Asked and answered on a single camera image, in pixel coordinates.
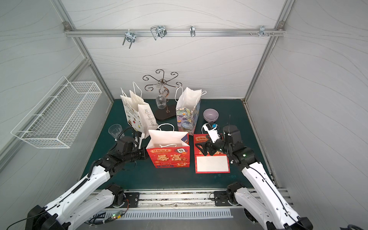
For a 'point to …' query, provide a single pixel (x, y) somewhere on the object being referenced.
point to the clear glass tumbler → (114, 130)
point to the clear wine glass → (160, 100)
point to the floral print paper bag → (188, 101)
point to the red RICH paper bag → (217, 163)
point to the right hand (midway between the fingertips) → (202, 139)
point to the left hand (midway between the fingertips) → (152, 150)
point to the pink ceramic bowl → (211, 115)
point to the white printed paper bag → (139, 114)
